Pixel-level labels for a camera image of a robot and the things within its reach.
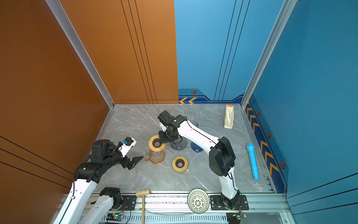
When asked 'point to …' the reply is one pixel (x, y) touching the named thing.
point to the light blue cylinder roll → (251, 148)
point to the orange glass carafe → (156, 157)
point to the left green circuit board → (114, 217)
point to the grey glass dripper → (179, 144)
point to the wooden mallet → (142, 192)
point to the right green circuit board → (240, 215)
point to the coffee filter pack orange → (229, 116)
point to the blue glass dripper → (196, 147)
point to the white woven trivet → (198, 200)
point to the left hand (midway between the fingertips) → (136, 149)
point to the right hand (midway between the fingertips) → (161, 141)
